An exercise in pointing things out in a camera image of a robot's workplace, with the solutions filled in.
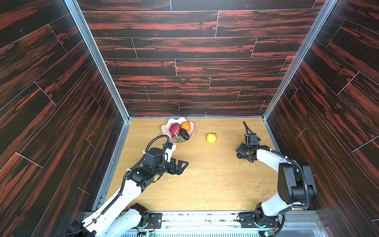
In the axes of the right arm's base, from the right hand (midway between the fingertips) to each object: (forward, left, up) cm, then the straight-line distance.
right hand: (245, 151), depth 96 cm
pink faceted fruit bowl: (+16, +56, +1) cm, 58 cm away
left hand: (-17, +40, +14) cm, 46 cm away
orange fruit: (+17, +41, +5) cm, 44 cm away
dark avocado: (+9, +41, +4) cm, 42 cm away
